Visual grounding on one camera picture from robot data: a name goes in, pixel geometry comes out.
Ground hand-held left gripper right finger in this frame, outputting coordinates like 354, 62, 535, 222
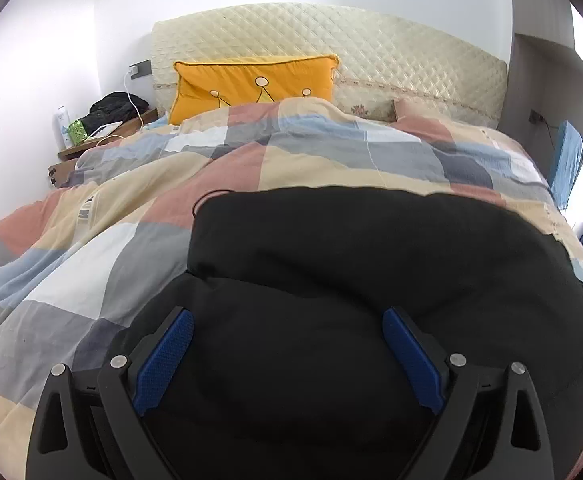
381, 307, 556, 480

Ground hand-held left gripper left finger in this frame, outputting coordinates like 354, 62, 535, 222
26, 306, 196, 480

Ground black puffer jacket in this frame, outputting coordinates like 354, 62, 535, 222
74, 185, 583, 480

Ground patchwork checked quilt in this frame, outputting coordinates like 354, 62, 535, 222
0, 97, 583, 480

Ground blue cloth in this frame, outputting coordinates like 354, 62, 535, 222
546, 120, 583, 209

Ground brown wooden nightstand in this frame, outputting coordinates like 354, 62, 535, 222
48, 107, 161, 190

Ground white tablet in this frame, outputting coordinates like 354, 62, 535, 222
88, 121, 124, 140

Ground green packet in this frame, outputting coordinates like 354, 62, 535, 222
68, 120, 89, 149

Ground white spray bottle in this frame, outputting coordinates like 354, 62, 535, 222
54, 105, 75, 151

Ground pink floral pillow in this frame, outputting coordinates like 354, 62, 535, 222
332, 76, 501, 130

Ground black bag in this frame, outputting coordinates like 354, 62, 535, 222
78, 91, 151, 132

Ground grey wardrobe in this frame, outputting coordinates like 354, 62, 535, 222
499, 0, 583, 133

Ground yellow crown print pillow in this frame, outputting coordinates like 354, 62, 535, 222
168, 54, 342, 125

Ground cream quilted headboard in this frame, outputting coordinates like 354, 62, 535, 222
150, 2, 509, 131

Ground white charger cable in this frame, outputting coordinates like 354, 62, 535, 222
96, 66, 146, 147

